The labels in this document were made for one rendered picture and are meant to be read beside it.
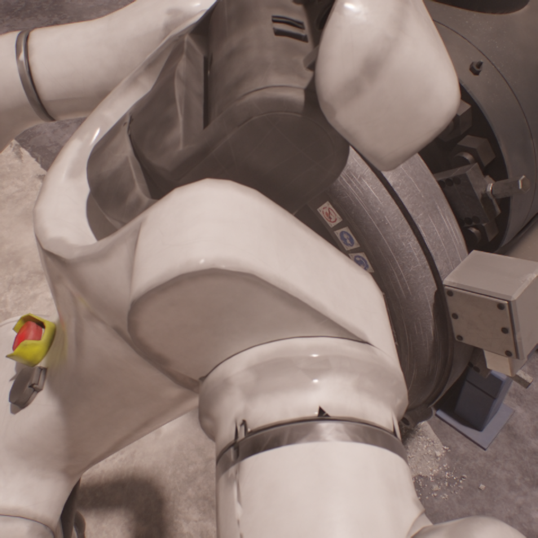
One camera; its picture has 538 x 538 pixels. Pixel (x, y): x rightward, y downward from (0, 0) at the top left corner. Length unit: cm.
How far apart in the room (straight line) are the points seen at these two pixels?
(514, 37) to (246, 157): 100
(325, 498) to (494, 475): 137
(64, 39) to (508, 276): 57
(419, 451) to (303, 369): 133
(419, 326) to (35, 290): 140
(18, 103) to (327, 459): 42
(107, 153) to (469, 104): 84
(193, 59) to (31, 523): 36
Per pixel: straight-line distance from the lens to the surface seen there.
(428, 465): 156
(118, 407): 42
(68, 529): 67
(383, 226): 79
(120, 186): 31
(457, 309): 84
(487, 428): 163
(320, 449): 24
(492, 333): 83
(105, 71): 54
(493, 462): 161
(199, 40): 36
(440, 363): 94
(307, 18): 31
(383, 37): 25
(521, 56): 121
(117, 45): 54
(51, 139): 260
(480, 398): 152
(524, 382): 104
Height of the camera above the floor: 140
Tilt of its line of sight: 48 degrees down
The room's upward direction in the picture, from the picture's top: 4 degrees counter-clockwise
